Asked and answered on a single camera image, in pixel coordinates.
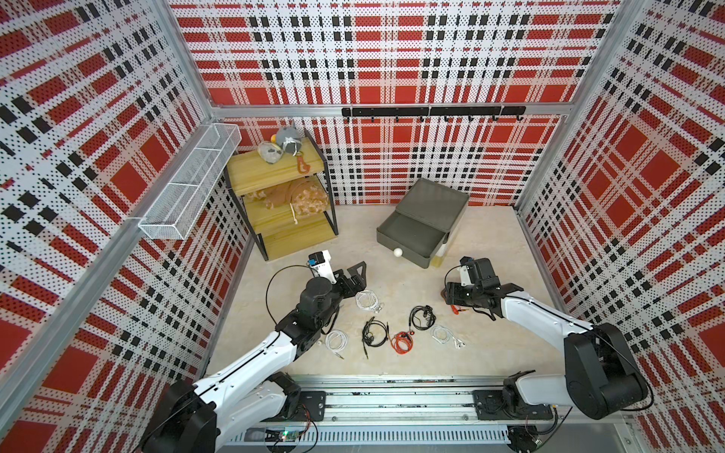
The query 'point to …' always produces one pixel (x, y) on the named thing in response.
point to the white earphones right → (445, 336)
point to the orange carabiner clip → (302, 167)
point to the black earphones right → (429, 313)
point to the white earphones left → (336, 341)
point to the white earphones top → (368, 300)
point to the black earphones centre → (368, 336)
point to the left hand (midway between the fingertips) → (359, 267)
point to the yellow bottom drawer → (439, 256)
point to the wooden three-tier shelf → (281, 230)
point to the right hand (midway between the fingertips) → (454, 293)
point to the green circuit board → (290, 435)
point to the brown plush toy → (307, 196)
